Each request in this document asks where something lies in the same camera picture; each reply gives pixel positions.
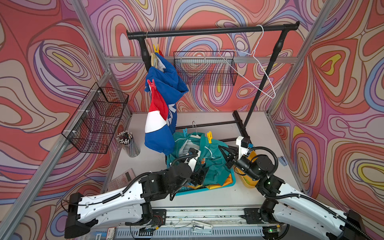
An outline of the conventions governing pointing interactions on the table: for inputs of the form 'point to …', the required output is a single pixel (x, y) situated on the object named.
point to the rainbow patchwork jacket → (228, 181)
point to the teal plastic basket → (186, 189)
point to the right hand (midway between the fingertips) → (219, 149)
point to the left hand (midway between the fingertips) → (204, 166)
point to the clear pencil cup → (125, 138)
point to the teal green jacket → (212, 160)
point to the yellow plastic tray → (246, 181)
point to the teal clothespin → (185, 131)
